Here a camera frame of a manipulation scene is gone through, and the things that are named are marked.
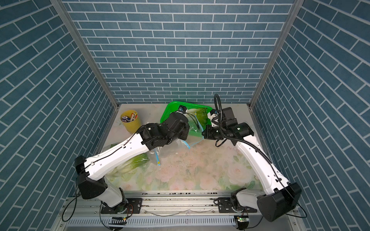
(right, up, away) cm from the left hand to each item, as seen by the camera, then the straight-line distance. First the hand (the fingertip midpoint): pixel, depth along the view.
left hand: (190, 128), depth 71 cm
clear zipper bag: (-27, -26, +15) cm, 41 cm away
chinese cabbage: (+9, +8, +36) cm, 38 cm away
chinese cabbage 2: (-37, -28, +13) cm, 48 cm away
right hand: (+7, -3, +3) cm, 8 cm away
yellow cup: (-40, +3, +25) cm, 48 cm away
